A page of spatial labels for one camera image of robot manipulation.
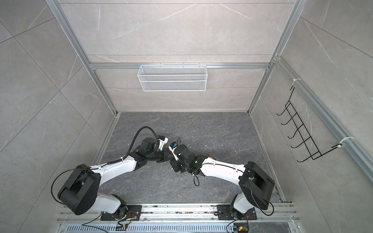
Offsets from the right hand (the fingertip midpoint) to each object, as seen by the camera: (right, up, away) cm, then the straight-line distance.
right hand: (172, 160), depth 83 cm
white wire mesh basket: (-2, +54, +18) cm, 57 cm away
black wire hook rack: (+61, +10, -24) cm, 66 cm away
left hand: (+2, +4, +1) cm, 5 cm away
